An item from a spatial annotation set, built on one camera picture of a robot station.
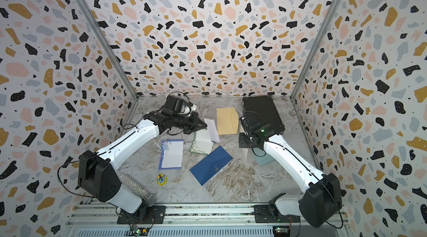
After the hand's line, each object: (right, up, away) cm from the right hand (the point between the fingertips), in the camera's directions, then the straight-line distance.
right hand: (244, 141), depth 82 cm
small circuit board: (-47, -36, -11) cm, 61 cm away
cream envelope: (-1, -6, -5) cm, 8 cm away
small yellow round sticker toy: (-42, -19, +1) cm, 46 cm away
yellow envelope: (-8, +8, +27) cm, 29 cm away
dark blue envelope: (-18, -15, +8) cm, 24 cm away
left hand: (-17, +8, -5) cm, 20 cm away
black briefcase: (+14, +15, +29) cm, 36 cm away
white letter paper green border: (-23, -4, +16) cm, 28 cm away
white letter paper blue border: (-40, -9, +11) cm, 42 cm away
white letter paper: (-16, +5, +3) cm, 17 cm away
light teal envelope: (+5, -3, -16) cm, 18 cm away
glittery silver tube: (-44, -24, -7) cm, 51 cm away
